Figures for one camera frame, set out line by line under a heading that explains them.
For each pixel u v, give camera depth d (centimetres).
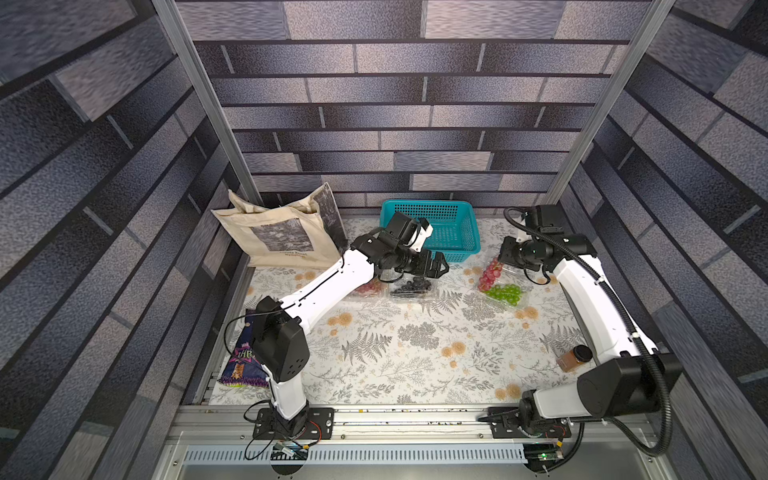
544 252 54
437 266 68
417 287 97
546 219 60
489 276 87
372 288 96
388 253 58
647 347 40
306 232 93
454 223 117
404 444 72
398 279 71
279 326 46
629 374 41
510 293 95
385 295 92
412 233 64
